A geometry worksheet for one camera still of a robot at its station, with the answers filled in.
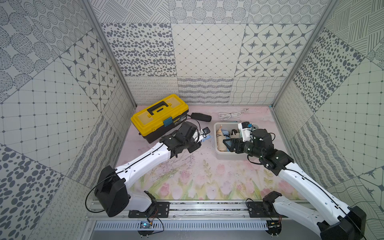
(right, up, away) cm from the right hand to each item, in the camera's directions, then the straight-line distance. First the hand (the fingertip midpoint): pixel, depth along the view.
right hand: (228, 142), depth 75 cm
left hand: (-16, +4, +5) cm, 17 cm away
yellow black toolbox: (-41, +11, +14) cm, 44 cm away
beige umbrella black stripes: (-2, 0, +13) cm, 13 cm away
